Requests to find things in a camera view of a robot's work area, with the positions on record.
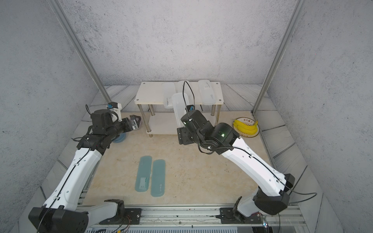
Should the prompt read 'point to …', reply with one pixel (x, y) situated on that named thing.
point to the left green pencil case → (143, 175)
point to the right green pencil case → (158, 178)
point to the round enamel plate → (248, 121)
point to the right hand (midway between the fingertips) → (186, 132)
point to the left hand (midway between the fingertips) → (136, 118)
